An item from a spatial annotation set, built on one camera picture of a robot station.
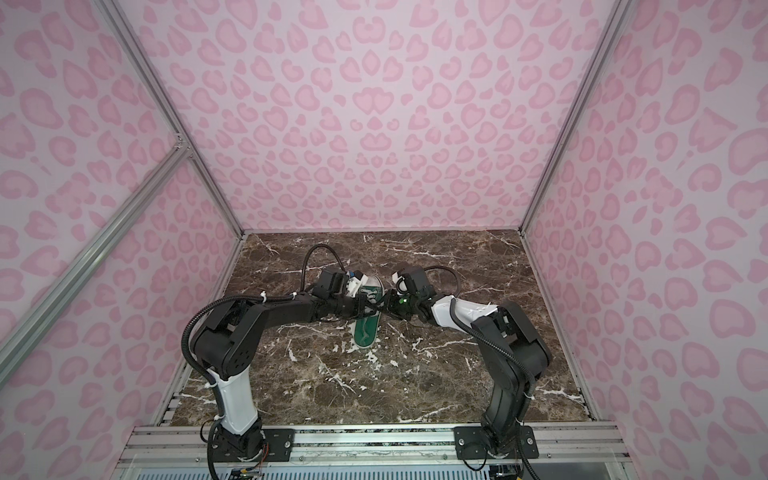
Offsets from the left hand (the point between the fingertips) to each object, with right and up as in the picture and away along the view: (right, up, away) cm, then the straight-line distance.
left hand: (381, 307), depth 91 cm
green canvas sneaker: (-5, -6, -1) cm, 8 cm away
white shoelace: (-3, +2, +1) cm, 4 cm away
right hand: (-1, +1, -3) cm, 3 cm away
